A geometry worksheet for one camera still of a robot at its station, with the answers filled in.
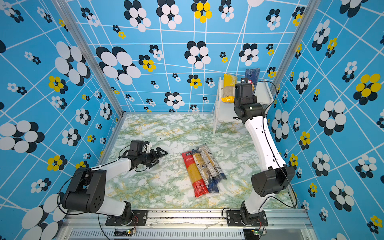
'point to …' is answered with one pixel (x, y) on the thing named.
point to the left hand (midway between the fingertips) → (164, 155)
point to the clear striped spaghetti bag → (215, 170)
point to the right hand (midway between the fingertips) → (250, 98)
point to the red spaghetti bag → (199, 186)
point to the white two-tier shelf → (224, 111)
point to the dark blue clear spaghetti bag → (211, 185)
